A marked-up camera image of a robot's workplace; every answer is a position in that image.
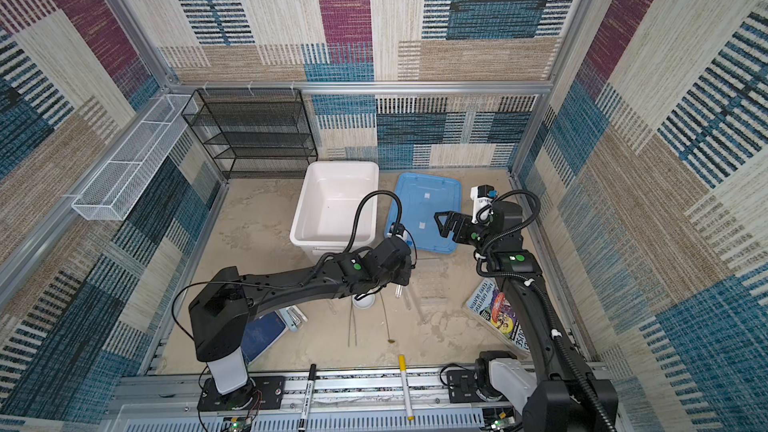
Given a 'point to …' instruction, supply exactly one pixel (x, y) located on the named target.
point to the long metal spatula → (386, 319)
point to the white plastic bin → (327, 211)
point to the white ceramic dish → (365, 303)
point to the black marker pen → (304, 411)
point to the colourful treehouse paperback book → (489, 304)
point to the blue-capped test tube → (398, 291)
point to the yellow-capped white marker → (403, 367)
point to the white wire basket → (113, 191)
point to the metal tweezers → (352, 316)
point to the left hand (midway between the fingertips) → (411, 261)
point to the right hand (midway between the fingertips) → (448, 222)
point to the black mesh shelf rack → (254, 133)
